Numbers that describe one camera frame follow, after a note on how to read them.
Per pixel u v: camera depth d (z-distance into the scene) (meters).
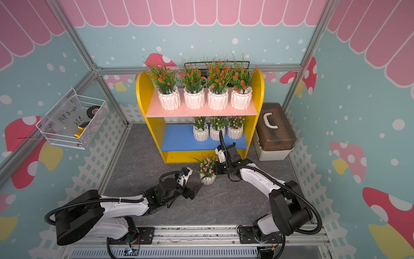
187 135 0.96
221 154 0.81
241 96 0.66
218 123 0.82
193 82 0.61
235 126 0.82
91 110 0.80
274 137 0.92
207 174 0.77
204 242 0.73
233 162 0.68
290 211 0.43
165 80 0.59
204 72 0.62
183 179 0.68
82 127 0.63
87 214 0.43
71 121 0.68
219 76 0.61
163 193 0.63
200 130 0.89
